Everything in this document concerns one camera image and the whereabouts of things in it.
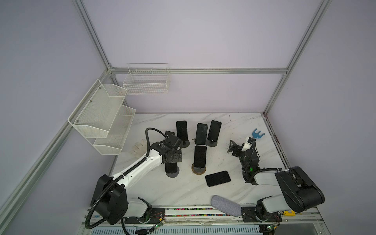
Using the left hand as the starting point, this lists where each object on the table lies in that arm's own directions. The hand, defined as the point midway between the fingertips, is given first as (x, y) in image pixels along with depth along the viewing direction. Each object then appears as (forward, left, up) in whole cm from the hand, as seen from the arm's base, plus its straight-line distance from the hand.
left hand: (170, 159), depth 84 cm
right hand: (+11, -38, +1) cm, 40 cm away
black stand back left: (+19, +3, +1) cm, 19 cm away
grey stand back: (+16, -9, -10) cm, 21 cm away
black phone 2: (-1, +1, -11) cm, 11 cm away
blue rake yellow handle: (+24, -60, -9) cm, 65 cm away
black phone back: (+21, -6, +2) cm, 21 cm away
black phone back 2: (+18, -19, +1) cm, 26 cm away
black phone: (+20, -28, +1) cm, 34 cm away
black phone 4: (-8, -28, -9) cm, 30 cm away
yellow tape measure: (-26, -63, -8) cm, 68 cm away
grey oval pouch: (-23, -31, -8) cm, 40 cm away
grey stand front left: (-5, -1, -10) cm, 12 cm away
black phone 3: (0, -17, +4) cm, 18 cm away
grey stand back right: (+17, -26, -10) cm, 33 cm away
